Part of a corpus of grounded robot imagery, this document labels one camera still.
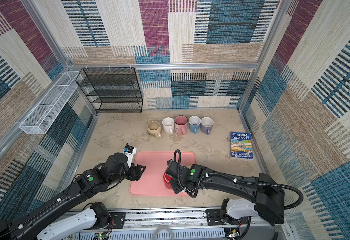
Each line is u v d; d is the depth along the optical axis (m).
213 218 0.73
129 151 0.65
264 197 0.40
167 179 0.78
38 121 0.70
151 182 0.87
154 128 1.04
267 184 0.42
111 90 1.10
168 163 0.73
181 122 1.05
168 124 1.03
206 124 1.07
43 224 0.43
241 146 0.97
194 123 1.01
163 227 0.73
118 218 0.73
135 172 0.65
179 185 0.56
